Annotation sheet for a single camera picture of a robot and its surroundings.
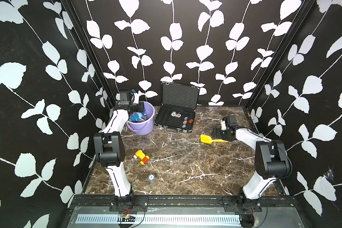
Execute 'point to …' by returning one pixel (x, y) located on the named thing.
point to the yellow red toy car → (140, 155)
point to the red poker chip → (185, 120)
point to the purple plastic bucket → (145, 128)
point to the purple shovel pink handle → (140, 117)
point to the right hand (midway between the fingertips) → (216, 131)
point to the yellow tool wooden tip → (206, 139)
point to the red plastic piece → (191, 121)
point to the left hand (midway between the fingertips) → (143, 101)
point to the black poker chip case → (179, 103)
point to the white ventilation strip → (158, 219)
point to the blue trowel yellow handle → (145, 115)
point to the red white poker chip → (178, 115)
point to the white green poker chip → (173, 114)
